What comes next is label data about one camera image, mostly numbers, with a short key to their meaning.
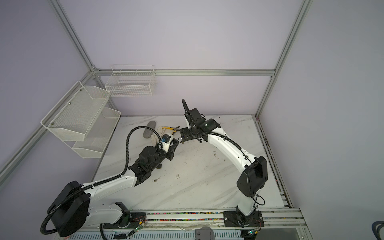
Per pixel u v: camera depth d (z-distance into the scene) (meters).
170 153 0.70
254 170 0.45
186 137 0.71
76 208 0.40
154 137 1.07
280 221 0.74
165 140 0.66
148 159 0.61
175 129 1.11
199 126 0.56
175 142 0.77
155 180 0.86
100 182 0.48
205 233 0.69
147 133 1.06
